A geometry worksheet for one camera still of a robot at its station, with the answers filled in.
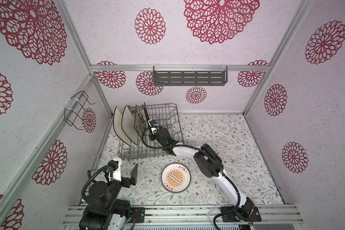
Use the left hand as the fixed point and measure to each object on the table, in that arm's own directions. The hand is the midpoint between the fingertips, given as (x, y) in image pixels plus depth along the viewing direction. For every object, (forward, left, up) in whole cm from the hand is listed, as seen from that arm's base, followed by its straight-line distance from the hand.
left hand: (128, 165), depth 67 cm
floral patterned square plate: (+36, +2, -13) cm, 38 cm away
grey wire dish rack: (+55, -16, -24) cm, 62 cm away
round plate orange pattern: (+2, -23, -21) cm, 31 cm away
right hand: (+34, -6, -9) cm, 36 cm away
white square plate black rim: (+31, +13, -5) cm, 34 cm away
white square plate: (+30, +6, -4) cm, 31 cm away
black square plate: (+47, -2, -12) cm, 49 cm away
